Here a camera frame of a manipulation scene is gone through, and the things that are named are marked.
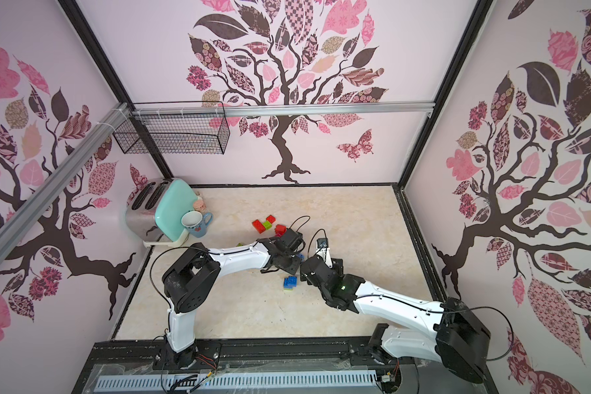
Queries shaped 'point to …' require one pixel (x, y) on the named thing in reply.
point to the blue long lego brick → (290, 281)
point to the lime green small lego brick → (267, 225)
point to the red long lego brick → (258, 226)
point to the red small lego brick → (271, 218)
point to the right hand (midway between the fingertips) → (315, 260)
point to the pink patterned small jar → (199, 204)
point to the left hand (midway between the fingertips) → (292, 267)
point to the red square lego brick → (280, 230)
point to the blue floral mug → (196, 223)
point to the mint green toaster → (154, 211)
